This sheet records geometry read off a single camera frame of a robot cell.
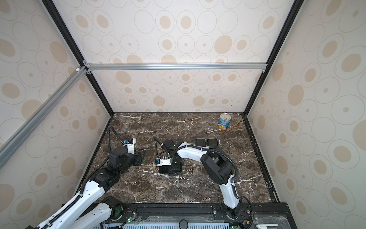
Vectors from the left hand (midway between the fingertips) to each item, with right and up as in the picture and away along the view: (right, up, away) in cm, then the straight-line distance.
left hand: (144, 149), depth 78 cm
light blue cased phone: (+42, +2, +23) cm, 48 cm away
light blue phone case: (+34, +1, +24) cm, 41 cm away
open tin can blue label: (+51, +17, +24) cm, 59 cm away
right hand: (+15, -13, +13) cm, 24 cm away
